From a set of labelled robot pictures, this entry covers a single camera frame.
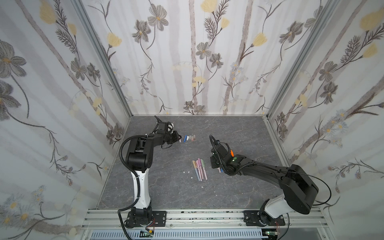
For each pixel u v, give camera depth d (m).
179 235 0.70
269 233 0.72
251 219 0.73
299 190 0.44
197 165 0.93
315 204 0.46
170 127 0.94
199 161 0.94
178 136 1.02
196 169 0.91
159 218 0.74
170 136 0.93
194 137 1.07
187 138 1.05
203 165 0.93
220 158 0.66
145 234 0.72
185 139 1.04
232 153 0.98
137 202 0.62
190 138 1.05
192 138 1.05
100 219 0.75
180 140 1.03
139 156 0.58
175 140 0.96
